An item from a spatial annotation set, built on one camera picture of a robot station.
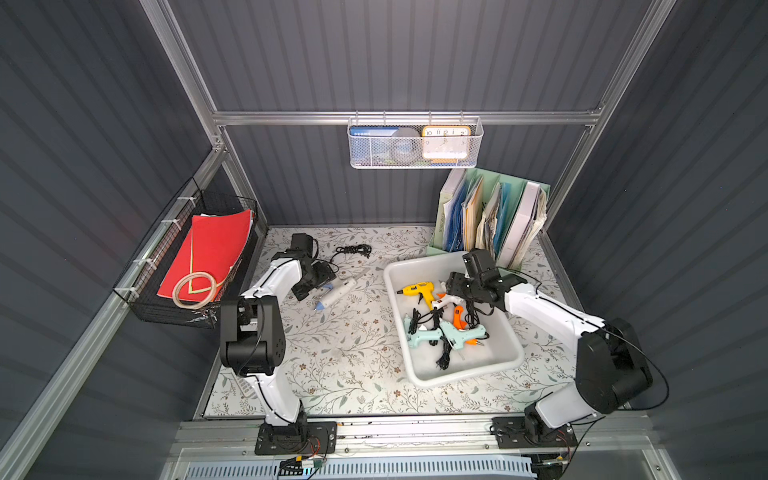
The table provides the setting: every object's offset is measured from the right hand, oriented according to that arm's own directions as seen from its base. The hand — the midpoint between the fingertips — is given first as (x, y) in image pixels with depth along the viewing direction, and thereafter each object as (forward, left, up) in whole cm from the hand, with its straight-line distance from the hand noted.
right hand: (461, 282), depth 90 cm
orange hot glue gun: (-9, 0, -9) cm, 13 cm away
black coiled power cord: (+22, +35, -10) cm, 42 cm away
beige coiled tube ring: (-18, +64, +17) cm, 69 cm away
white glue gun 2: (+2, +42, -9) cm, 43 cm away
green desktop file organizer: (+18, -8, +13) cm, 23 cm away
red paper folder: (-4, +65, +21) cm, 68 cm away
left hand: (+3, +45, -4) cm, 46 cm away
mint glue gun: (-14, +2, -7) cm, 16 cm away
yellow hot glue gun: (+3, +10, -9) cm, 14 cm away
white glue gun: (-3, +5, -5) cm, 8 cm away
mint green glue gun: (-14, +13, -8) cm, 20 cm away
